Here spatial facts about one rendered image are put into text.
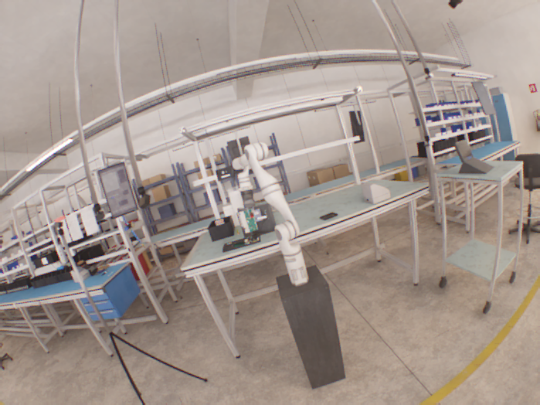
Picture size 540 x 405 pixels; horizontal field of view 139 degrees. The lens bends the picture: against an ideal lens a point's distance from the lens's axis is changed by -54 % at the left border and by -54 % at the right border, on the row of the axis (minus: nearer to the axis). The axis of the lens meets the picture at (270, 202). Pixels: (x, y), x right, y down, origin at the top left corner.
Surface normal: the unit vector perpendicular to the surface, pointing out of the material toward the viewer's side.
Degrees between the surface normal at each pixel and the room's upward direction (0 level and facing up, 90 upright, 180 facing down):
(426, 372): 0
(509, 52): 90
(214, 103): 90
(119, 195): 101
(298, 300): 90
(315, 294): 90
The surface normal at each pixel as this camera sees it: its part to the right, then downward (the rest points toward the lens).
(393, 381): -0.28, -0.95
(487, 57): -0.95, 0.29
